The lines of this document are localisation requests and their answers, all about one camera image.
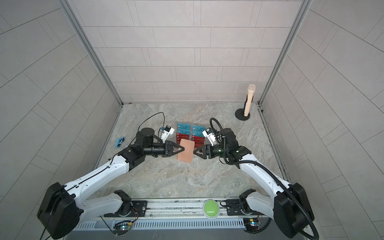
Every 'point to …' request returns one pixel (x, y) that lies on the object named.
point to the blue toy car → (119, 141)
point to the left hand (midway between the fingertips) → (185, 151)
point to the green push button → (211, 209)
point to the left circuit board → (121, 228)
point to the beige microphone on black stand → (244, 114)
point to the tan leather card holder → (186, 150)
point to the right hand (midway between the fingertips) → (198, 154)
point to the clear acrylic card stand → (191, 131)
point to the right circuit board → (252, 224)
